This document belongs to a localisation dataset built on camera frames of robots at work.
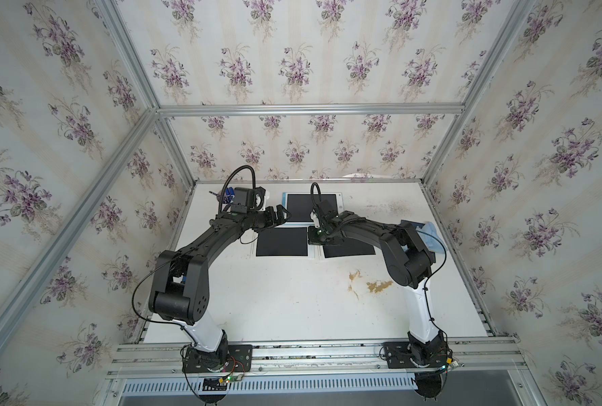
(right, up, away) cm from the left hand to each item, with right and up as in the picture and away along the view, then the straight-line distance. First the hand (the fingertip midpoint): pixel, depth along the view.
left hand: (282, 219), depth 89 cm
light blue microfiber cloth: (+57, -10, +6) cm, 58 cm away
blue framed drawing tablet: (+6, +5, +20) cm, 22 cm away
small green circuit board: (-12, -43, -20) cm, 49 cm away
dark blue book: (+55, -3, +13) cm, 57 cm away
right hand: (+11, -9, +10) cm, 18 cm away
